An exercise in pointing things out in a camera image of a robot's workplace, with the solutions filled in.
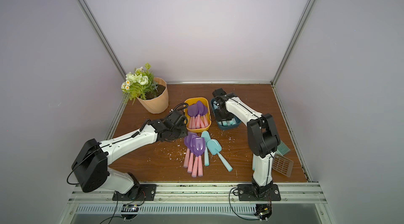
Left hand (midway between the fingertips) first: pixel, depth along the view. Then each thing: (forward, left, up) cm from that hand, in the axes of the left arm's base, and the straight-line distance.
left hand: (188, 132), depth 85 cm
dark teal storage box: (+9, -18, -5) cm, 21 cm away
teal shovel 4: (+8, -25, -3) cm, 26 cm away
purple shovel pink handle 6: (-4, -6, -7) cm, 10 cm away
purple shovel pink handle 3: (+18, -9, -5) cm, 20 cm away
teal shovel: (+2, -10, -8) cm, 12 cm away
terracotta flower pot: (+16, +19, +8) cm, 26 cm away
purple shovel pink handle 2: (+19, -5, -6) cm, 21 cm away
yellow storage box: (+25, 0, -3) cm, 25 cm away
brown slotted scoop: (-14, -51, -8) cm, 53 cm away
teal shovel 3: (+8, -21, -3) cm, 22 cm away
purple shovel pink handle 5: (-2, +1, -8) cm, 8 cm away
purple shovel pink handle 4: (+9, -7, -6) cm, 13 cm away
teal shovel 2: (-5, -15, -8) cm, 18 cm away
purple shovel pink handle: (+18, 0, -7) cm, 19 cm away
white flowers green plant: (+17, +25, +20) cm, 36 cm away
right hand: (+13, -20, -1) cm, 24 cm away
